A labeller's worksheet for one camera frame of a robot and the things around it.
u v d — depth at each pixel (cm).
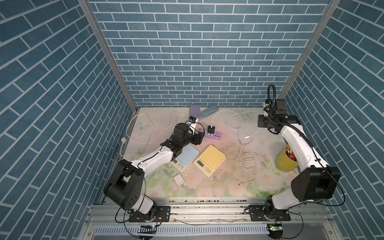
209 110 119
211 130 102
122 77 101
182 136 67
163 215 73
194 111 119
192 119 74
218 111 120
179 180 84
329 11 72
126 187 43
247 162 91
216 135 102
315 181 42
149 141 100
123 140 103
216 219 73
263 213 73
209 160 91
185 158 91
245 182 84
